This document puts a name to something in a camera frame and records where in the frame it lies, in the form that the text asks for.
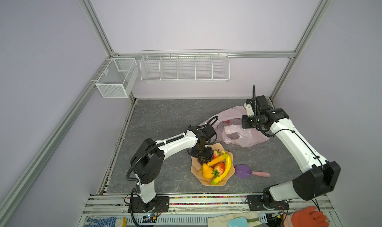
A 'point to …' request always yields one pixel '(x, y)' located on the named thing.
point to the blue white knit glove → (107, 222)
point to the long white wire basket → (185, 65)
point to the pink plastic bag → (229, 128)
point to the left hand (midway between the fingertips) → (205, 159)
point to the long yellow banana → (225, 172)
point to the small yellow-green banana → (218, 160)
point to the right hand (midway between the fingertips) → (244, 121)
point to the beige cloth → (222, 221)
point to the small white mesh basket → (119, 78)
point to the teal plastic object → (238, 222)
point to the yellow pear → (207, 171)
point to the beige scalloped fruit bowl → (196, 167)
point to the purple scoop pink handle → (243, 171)
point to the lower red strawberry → (219, 169)
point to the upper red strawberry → (216, 154)
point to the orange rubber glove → (309, 216)
